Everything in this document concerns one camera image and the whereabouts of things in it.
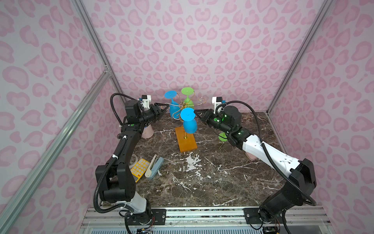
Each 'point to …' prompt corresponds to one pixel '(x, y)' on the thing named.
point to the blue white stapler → (154, 166)
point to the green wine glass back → (187, 91)
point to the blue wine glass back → (175, 107)
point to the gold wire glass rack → (188, 103)
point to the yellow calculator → (139, 169)
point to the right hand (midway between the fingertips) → (194, 112)
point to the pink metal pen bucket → (147, 132)
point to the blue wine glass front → (190, 124)
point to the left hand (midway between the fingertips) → (170, 107)
